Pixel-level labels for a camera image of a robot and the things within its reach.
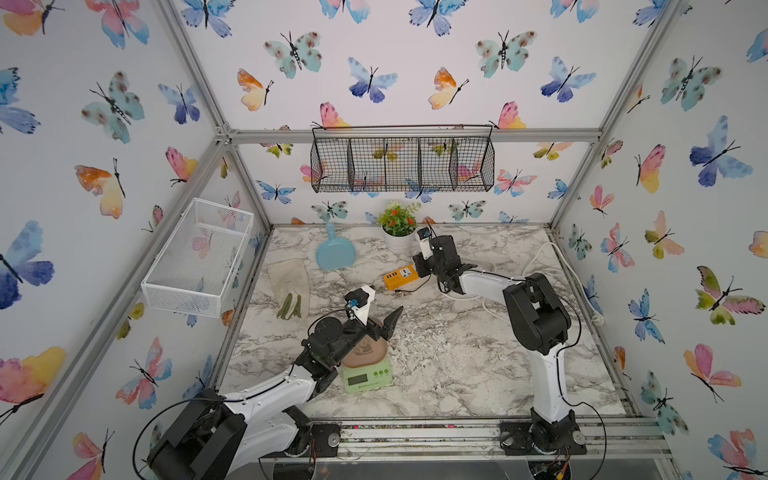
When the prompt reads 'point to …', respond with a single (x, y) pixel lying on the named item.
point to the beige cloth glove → (290, 276)
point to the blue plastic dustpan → (335, 253)
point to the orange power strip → (400, 277)
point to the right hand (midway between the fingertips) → (420, 251)
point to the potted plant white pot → (399, 227)
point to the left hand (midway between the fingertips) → (388, 296)
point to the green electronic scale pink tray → (367, 369)
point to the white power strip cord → (535, 252)
